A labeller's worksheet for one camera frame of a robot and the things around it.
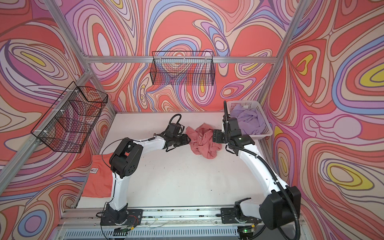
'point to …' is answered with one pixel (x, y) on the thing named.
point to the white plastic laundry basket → (267, 131)
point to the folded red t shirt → (99, 182)
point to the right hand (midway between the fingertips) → (221, 137)
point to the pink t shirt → (201, 141)
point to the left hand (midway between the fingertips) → (192, 139)
